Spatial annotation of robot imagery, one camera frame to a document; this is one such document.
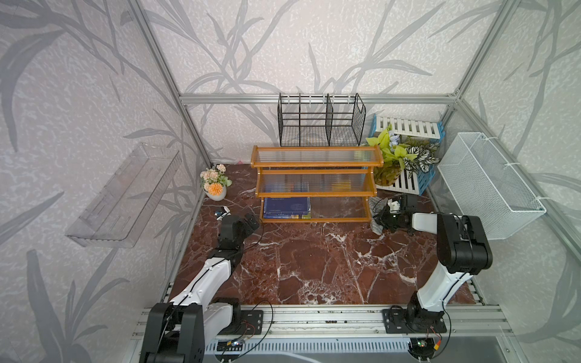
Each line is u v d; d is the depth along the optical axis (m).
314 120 1.05
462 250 0.50
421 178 1.08
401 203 0.85
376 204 0.96
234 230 0.67
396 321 0.73
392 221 0.87
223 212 0.75
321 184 1.13
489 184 0.65
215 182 0.99
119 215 0.64
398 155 0.91
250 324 0.73
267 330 0.72
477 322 0.76
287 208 0.98
